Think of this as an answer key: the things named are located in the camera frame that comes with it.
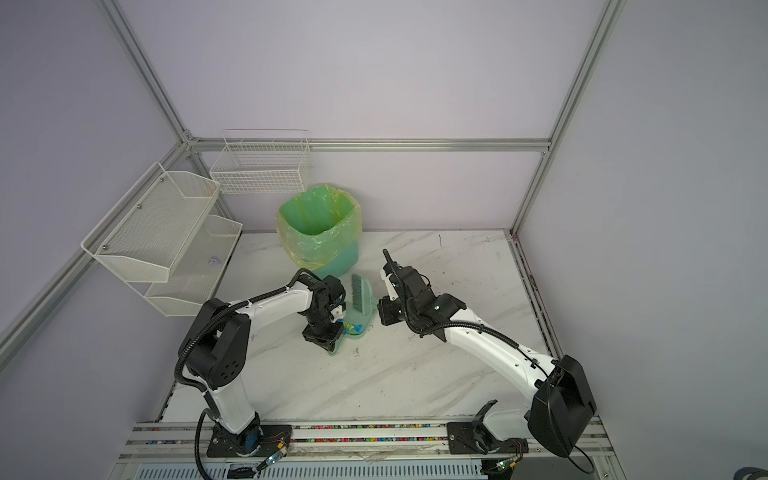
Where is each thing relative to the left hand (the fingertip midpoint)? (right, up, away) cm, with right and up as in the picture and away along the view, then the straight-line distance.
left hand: (328, 349), depth 85 cm
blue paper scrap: (+8, +4, +8) cm, 12 cm away
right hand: (+15, +14, -7) cm, 21 cm away
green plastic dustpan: (+7, +6, +7) cm, 11 cm away
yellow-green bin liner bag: (-9, +39, +23) cm, 46 cm away
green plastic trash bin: (+4, +25, +9) cm, 27 cm away
